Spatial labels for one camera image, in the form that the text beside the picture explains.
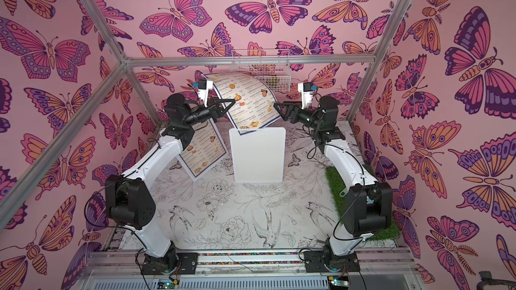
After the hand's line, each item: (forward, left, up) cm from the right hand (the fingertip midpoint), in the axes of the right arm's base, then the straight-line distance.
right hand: (282, 103), depth 75 cm
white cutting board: (-4, +35, -26) cm, 44 cm away
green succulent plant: (+22, +3, -6) cm, 23 cm away
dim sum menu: (-4, +36, -27) cm, 45 cm away
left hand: (-3, +16, +3) cm, 17 cm away
